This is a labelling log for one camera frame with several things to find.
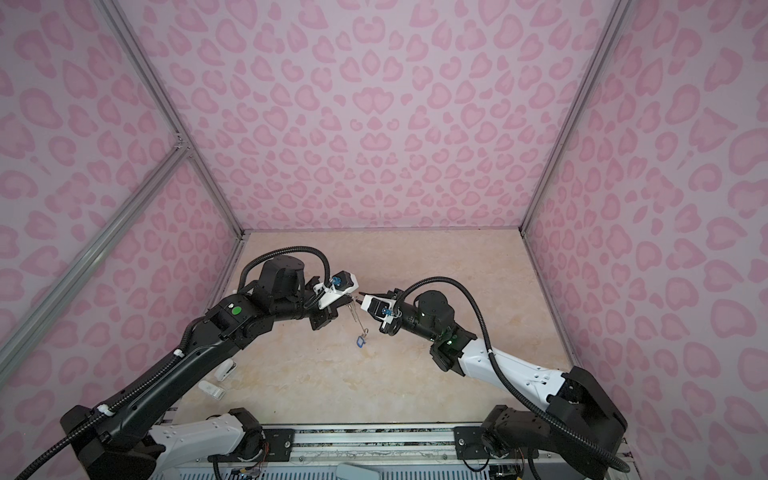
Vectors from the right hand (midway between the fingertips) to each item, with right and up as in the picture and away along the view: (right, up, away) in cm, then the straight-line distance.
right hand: (364, 295), depth 71 cm
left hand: (-3, 0, -1) cm, 3 cm away
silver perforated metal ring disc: (-1, -4, -6) cm, 7 cm away
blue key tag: (-2, -14, +11) cm, 19 cm away
